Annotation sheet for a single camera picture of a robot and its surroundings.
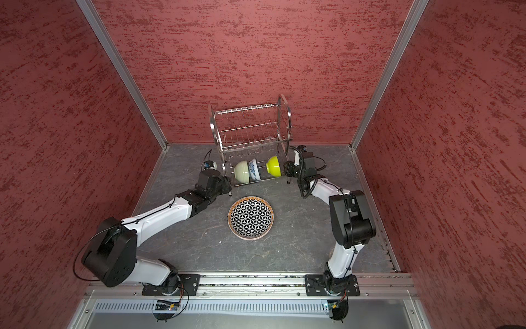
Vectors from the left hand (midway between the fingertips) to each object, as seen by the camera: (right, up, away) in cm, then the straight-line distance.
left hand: (226, 183), depth 89 cm
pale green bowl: (+6, +5, +3) cm, 9 cm away
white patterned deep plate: (+11, -16, +1) cm, 19 cm away
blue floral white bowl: (+12, +5, +3) cm, 13 cm away
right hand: (+27, +7, +8) cm, 29 cm away
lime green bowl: (+21, +8, +7) cm, 24 cm away
